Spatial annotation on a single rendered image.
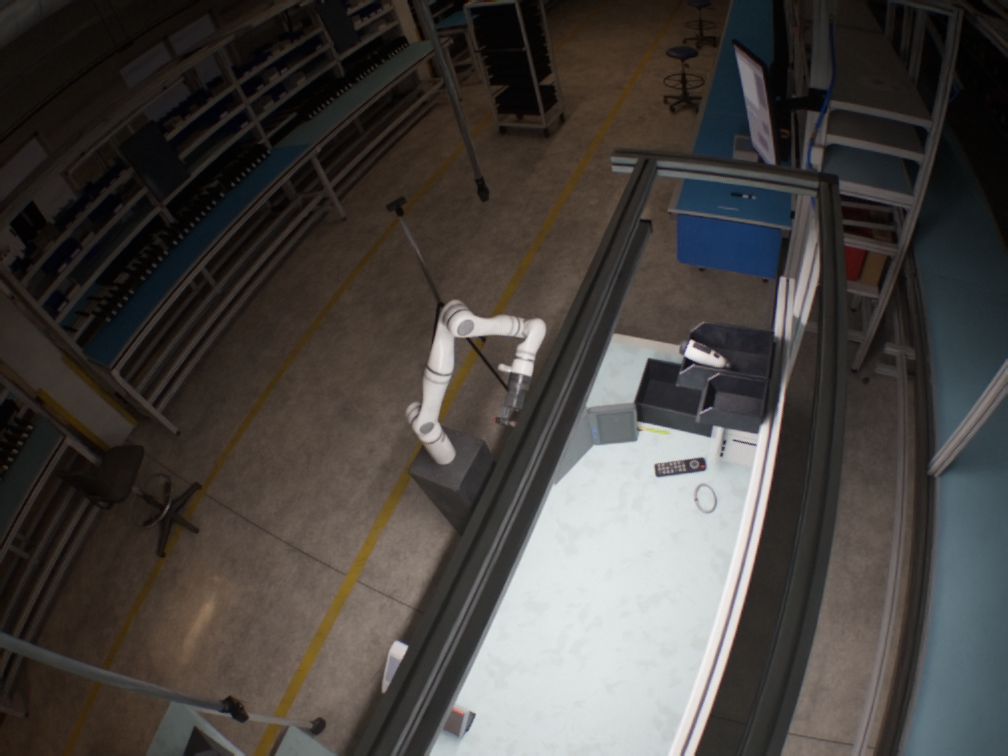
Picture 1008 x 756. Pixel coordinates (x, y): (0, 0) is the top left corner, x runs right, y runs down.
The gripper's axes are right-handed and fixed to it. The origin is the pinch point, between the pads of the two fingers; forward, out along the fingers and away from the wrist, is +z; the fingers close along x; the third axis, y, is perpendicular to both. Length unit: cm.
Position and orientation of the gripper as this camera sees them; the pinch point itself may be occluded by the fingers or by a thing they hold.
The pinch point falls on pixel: (502, 423)
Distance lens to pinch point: 183.8
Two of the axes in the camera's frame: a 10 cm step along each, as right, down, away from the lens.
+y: 9.0, 1.7, -4.0
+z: -2.3, 9.7, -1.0
